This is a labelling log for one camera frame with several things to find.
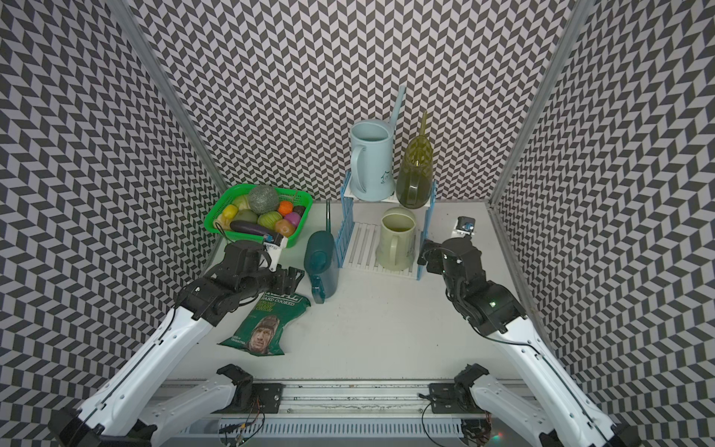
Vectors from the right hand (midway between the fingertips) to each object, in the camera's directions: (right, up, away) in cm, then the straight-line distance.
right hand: (442, 249), depth 70 cm
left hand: (-40, -7, +3) cm, 41 cm away
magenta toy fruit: (-48, +9, +35) cm, 61 cm away
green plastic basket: (-77, +19, +41) cm, 89 cm away
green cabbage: (-57, +9, +33) cm, 66 cm away
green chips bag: (-49, -23, +5) cm, 55 cm away
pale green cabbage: (-70, +16, +39) cm, 81 cm away
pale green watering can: (-11, -1, +10) cm, 15 cm away
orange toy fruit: (-53, +14, +38) cm, 66 cm away
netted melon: (-59, +16, +34) cm, 70 cm away
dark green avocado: (-66, +10, +35) cm, 76 cm away
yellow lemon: (-72, +12, +34) cm, 81 cm away
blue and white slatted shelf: (-24, 0, +32) cm, 40 cm away
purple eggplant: (-64, +6, +31) cm, 71 cm away
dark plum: (-48, +13, +40) cm, 64 cm away
